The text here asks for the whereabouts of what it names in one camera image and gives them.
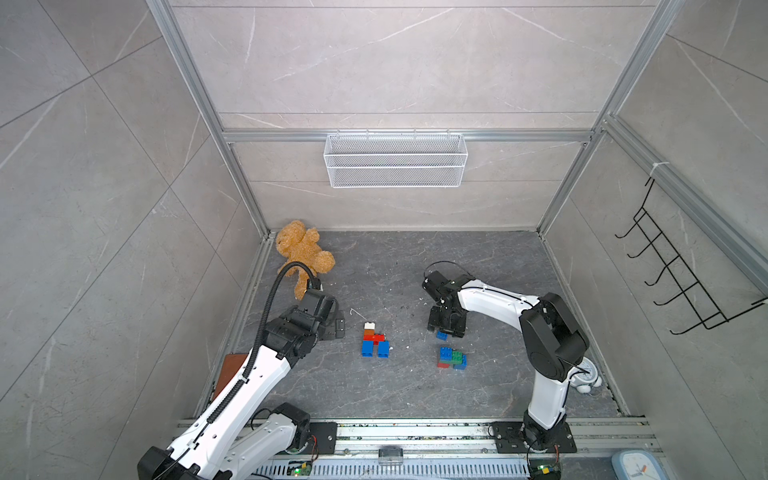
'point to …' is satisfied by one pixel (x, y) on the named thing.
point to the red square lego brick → (443, 365)
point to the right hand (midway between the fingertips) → (441, 331)
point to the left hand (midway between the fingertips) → (325, 315)
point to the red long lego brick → (374, 337)
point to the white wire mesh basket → (395, 161)
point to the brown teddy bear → (299, 245)
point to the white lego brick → (369, 325)
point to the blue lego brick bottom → (384, 349)
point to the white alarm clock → (584, 376)
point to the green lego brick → (457, 358)
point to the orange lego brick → (369, 331)
